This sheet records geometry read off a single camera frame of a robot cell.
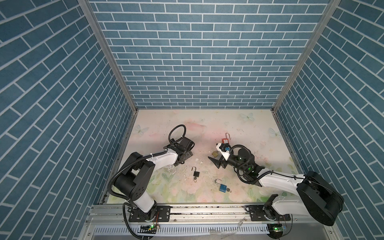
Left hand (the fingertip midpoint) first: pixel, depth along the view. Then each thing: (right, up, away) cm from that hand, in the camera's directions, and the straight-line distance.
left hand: (186, 155), depth 94 cm
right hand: (+16, +6, -13) cm, 22 cm away
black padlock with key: (+6, -9, -7) cm, 14 cm away
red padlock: (+26, +9, +6) cm, 28 cm away
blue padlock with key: (+22, -16, -12) cm, 29 cm away
